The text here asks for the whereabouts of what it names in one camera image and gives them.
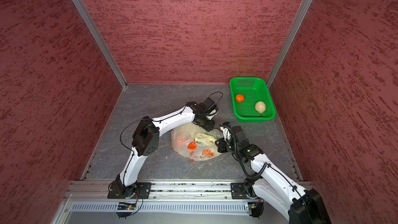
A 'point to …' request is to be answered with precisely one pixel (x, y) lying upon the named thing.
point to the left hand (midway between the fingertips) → (208, 128)
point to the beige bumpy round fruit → (260, 106)
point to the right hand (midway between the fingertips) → (214, 146)
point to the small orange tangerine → (239, 98)
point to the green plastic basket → (252, 100)
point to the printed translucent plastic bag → (191, 142)
